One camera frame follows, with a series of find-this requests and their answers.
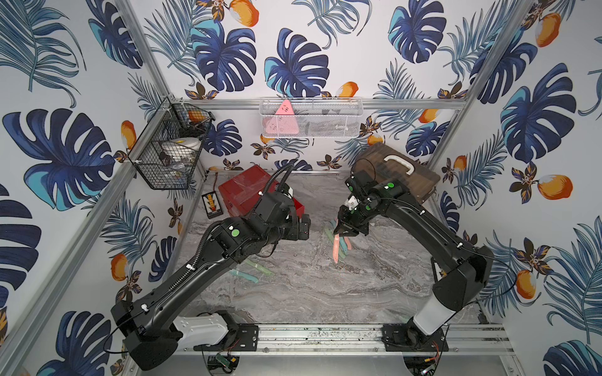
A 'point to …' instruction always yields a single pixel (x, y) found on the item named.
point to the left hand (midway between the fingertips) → (298, 217)
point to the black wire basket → (168, 152)
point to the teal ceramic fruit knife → (343, 245)
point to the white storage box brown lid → (383, 163)
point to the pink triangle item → (284, 122)
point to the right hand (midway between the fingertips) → (334, 231)
